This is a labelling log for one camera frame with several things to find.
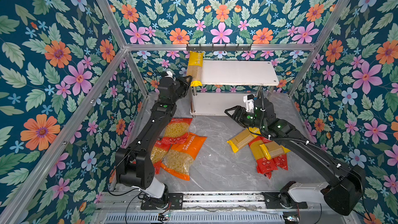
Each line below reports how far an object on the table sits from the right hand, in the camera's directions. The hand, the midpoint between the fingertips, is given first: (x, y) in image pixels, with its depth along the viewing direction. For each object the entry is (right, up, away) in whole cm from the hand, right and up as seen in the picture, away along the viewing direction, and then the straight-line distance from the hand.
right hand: (227, 112), depth 71 cm
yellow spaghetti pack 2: (+12, -17, +20) cm, 28 cm away
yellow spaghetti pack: (-16, +24, +10) cm, 30 cm away
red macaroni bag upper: (-29, -13, +22) cm, 38 cm away
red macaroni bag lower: (-37, -23, +15) cm, 46 cm away
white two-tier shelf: (0, +15, +7) cm, 16 cm away
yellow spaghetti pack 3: (+26, -21, +12) cm, 36 cm away
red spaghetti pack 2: (+31, -27, +12) cm, 43 cm away
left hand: (-16, +20, +1) cm, 26 cm away
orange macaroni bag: (-26, -27, +12) cm, 39 cm away
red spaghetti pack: (+20, -29, +9) cm, 36 cm away
